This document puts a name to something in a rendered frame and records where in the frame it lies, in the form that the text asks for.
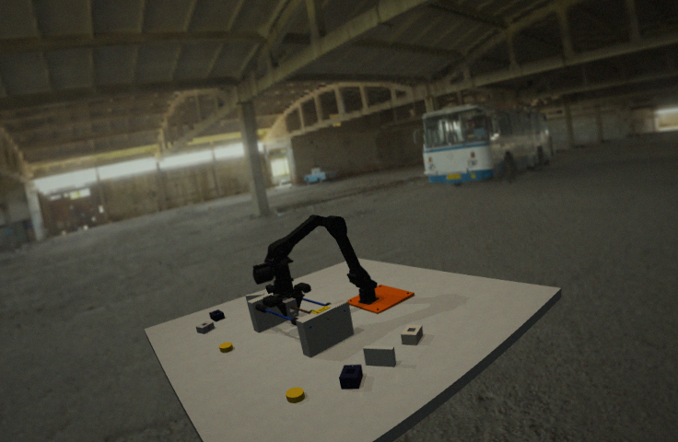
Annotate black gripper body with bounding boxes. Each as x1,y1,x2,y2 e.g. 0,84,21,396
263,275,310,308

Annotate three-wire cable run between two white terminal blocks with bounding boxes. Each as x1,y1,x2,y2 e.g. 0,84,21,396
247,293,354,357

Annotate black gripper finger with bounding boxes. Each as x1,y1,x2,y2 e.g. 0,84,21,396
291,295,305,308
277,302,287,317

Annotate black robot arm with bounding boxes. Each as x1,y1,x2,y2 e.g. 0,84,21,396
252,215,379,305

